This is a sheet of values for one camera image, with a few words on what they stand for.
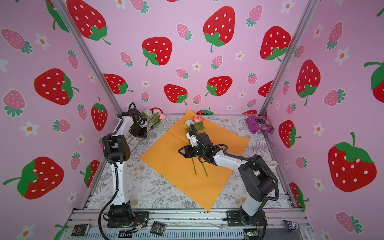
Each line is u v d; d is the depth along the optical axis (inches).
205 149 27.5
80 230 27.5
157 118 46.1
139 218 29.3
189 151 30.1
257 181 18.3
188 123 43.6
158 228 27.6
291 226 27.5
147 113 46.5
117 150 26.0
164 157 42.3
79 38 30.7
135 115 34.0
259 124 42.3
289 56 33.7
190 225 28.8
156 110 46.7
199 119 44.9
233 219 28.8
